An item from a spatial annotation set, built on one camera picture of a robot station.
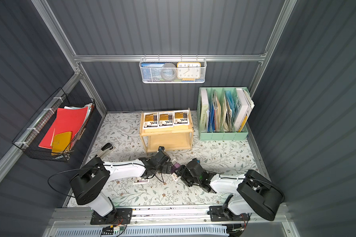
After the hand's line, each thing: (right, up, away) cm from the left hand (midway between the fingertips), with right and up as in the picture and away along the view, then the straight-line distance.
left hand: (164, 165), depth 90 cm
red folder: (-47, +28, -17) cm, 57 cm away
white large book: (+50, +38, -1) cm, 62 cm away
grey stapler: (-38, +9, +3) cm, 39 cm away
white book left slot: (+25, +36, -2) cm, 43 cm away
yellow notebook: (-46, +17, -22) cm, 54 cm away
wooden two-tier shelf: (+4, +16, +10) cm, 19 cm away
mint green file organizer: (+37, +32, +2) cm, 49 cm away
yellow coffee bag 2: (+2, +28, -4) cm, 28 cm away
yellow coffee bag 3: (+10, +29, -4) cm, 31 cm away
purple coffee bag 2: (+6, 0, -1) cm, 7 cm away
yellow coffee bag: (-7, +27, -6) cm, 29 cm away
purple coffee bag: (-13, -8, -6) cm, 16 cm away
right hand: (+9, -3, -6) cm, 11 cm away
